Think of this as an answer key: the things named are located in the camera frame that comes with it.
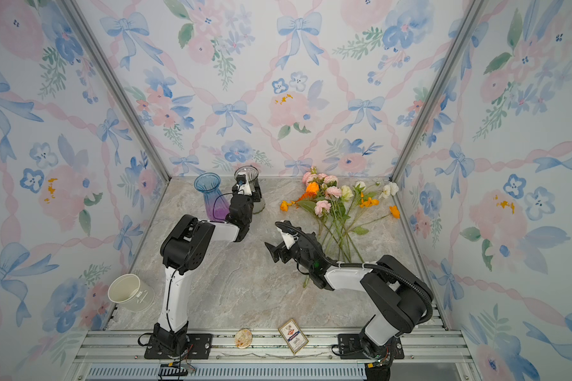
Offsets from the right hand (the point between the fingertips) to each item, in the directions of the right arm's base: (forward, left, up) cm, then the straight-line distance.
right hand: (278, 234), depth 86 cm
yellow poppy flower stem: (+23, -38, -9) cm, 45 cm away
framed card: (-31, -6, -11) cm, 33 cm away
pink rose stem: (+27, -18, -5) cm, 33 cm away
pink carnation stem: (+19, -21, -8) cm, 29 cm away
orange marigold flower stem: (+27, -14, -6) cm, 30 cm away
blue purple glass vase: (+15, +26, -2) cm, 30 cm away
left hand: (+24, +11, +5) cm, 27 cm away
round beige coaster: (-31, +10, -13) cm, 35 cm away
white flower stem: (+31, -51, -8) cm, 60 cm away
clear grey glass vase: (+20, +10, +10) cm, 25 cm away
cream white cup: (-18, +51, -10) cm, 55 cm away
